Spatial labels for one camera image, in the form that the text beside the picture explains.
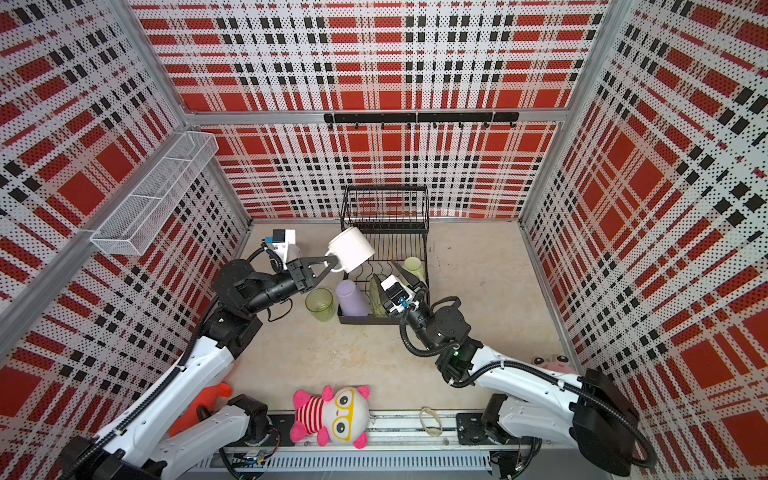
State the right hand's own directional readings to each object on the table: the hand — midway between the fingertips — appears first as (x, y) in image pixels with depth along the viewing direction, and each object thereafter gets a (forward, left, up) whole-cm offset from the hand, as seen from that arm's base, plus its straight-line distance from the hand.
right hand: (386, 268), depth 65 cm
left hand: (0, +10, +1) cm, 11 cm away
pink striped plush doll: (-24, +11, -25) cm, 36 cm away
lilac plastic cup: (+3, +11, -22) cm, 24 cm away
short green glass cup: (+9, +24, -31) cm, 40 cm away
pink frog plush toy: (-12, -46, -29) cm, 56 cm away
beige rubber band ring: (-27, -10, -32) cm, 43 cm away
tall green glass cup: (-9, +2, -1) cm, 9 cm away
